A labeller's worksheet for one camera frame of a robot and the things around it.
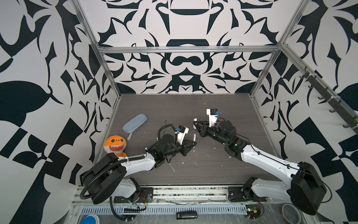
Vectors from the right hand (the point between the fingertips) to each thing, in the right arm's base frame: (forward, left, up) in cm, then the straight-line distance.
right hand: (193, 121), depth 75 cm
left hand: (-7, -1, -8) cm, 11 cm away
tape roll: (-39, -46, -24) cm, 65 cm away
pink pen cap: (+1, -1, +1) cm, 2 cm away
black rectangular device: (-39, +5, -23) cm, 46 cm away
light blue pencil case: (+13, +39, -20) cm, 46 cm away
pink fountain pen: (-6, -1, -6) cm, 9 cm away
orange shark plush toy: (-5, +46, -15) cm, 49 cm away
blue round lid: (-40, +50, -22) cm, 68 cm away
